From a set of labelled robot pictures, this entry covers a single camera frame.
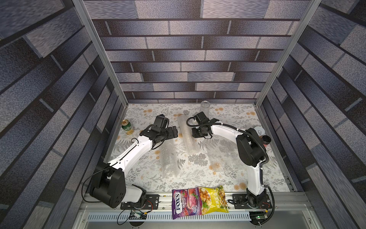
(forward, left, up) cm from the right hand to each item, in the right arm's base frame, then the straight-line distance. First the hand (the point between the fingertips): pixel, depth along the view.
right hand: (193, 134), depth 98 cm
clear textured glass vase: (+11, -8, +15) cm, 21 cm away
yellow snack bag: (-40, -10, 0) cm, 42 cm away
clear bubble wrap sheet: (-12, -18, -4) cm, 22 cm away
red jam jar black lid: (-6, -47, +3) cm, 48 cm away
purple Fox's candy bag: (-42, +4, 0) cm, 42 cm away
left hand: (-6, +12, +12) cm, 18 cm away
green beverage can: (+1, +45, +8) cm, 46 cm away
